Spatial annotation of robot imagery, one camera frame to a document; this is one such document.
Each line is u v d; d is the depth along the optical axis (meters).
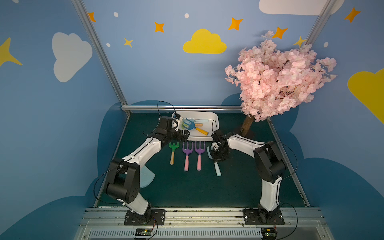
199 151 0.99
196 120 1.16
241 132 1.05
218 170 0.90
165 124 0.69
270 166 0.52
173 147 1.01
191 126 1.11
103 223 0.75
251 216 0.75
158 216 0.74
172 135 0.75
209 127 1.12
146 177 0.89
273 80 0.66
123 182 0.45
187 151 0.99
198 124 1.14
